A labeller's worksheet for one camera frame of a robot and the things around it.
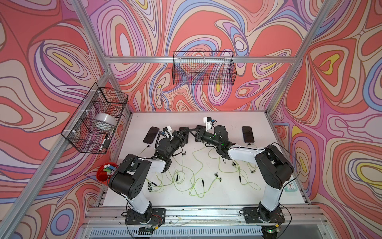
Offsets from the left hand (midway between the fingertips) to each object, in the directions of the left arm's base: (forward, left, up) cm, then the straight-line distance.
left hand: (191, 129), depth 81 cm
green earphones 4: (-10, -26, -22) cm, 35 cm away
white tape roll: (0, +43, +9) cm, 44 cm away
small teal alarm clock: (-24, -56, -21) cm, 65 cm away
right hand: (-1, +2, -3) cm, 4 cm away
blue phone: (+13, -40, -21) cm, 47 cm away
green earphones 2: (-17, +7, -23) cm, 30 cm away
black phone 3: (+19, -5, -21) cm, 29 cm away
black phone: (+13, +29, -22) cm, 39 cm away
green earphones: (0, +33, -23) cm, 40 cm away
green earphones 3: (-25, -4, -23) cm, 34 cm away
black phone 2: (+18, +7, -20) cm, 28 cm away
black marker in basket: (-8, +43, +3) cm, 44 cm away
